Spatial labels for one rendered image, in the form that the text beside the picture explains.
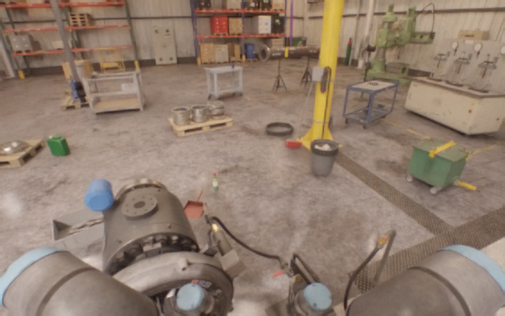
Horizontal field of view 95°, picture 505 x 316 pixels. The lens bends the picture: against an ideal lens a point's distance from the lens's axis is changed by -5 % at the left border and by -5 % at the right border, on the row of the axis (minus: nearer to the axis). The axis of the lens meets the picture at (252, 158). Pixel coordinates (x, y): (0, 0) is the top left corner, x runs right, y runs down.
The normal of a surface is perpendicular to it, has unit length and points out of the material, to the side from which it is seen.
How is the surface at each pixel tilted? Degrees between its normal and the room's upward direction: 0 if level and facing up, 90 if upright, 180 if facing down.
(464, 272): 5
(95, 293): 29
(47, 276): 5
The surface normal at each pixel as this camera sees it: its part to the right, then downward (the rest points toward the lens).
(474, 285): 0.16, -0.62
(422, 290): -0.31, -0.83
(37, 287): -0.18, -0.62
